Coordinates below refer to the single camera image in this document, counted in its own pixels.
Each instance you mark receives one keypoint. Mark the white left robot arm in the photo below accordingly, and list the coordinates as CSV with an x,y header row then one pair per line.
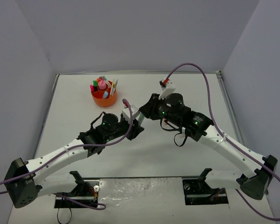
x,y
37,177

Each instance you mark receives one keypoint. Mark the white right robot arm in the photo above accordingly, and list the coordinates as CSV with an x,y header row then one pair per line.
x,y
254,171

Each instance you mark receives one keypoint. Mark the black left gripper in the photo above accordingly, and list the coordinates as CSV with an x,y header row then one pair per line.
x,y
134,131

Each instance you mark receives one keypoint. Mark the aluminium table edge rail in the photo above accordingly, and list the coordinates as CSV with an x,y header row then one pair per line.
x,y
236,127

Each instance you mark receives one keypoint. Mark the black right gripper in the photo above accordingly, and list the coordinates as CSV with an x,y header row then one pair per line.
x,y
150,108

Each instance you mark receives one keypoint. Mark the light green highlighter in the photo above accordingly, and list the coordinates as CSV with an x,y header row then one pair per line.
x,y
140,119

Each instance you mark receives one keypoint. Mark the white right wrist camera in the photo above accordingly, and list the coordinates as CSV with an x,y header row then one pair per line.
x,y
167,87

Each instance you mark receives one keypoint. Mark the pink-capped clear bottle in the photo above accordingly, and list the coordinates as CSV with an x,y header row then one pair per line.
x,y
102,86

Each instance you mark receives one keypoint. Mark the yellow thin pen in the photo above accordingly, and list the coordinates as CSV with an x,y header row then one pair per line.
x,y
116,81

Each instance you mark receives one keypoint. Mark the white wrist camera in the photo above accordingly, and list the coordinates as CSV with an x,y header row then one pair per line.
x,y
167,87
129,114

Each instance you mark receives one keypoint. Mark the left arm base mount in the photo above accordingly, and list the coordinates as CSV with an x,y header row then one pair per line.
x,y
82,194

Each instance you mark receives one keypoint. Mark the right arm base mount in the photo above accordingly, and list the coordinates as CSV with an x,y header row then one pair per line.
x,y
197,192

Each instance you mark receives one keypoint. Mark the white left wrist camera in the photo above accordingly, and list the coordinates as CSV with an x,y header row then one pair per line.
x,y
129,114

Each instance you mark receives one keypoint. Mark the orange round desk organizer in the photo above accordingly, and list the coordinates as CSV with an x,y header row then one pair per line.
x,y
97,97

